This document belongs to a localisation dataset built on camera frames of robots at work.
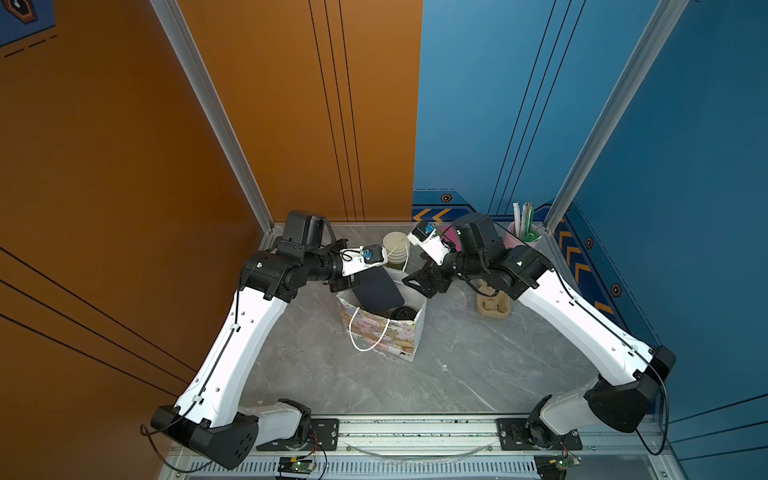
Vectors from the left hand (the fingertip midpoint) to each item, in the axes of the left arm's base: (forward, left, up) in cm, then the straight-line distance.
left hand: (368, 256), depth 67 cm
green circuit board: (-36, +18, -35) cm, 53 cm away
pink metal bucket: (+29, -49, -22) cm, 61 cm away
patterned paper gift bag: (-11, -6, -19) cm, 23 cm away
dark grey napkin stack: (-2, -1, -11) cm, 12 cm away
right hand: (0, -10, -3) cm, 11 cm away
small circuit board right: (-36, -45, -35) cm, 67 cm away
